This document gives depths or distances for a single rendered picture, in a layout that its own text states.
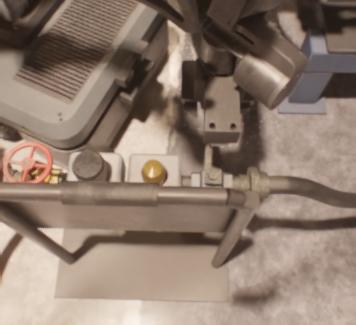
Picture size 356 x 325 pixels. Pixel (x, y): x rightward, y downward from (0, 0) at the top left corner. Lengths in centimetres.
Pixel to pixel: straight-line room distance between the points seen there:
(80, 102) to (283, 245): 61
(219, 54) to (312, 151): 76
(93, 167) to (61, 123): 35
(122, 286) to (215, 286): 23
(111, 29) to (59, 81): 18
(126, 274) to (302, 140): 60
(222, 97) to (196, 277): 63
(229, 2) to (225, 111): 13
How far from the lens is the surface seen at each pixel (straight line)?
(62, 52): 104
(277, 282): 110
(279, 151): 119
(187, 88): 58
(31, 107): 98
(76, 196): 53
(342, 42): 110
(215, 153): 65
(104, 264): 108
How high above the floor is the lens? 106
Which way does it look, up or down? 66 degrees down
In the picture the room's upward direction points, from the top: straight up
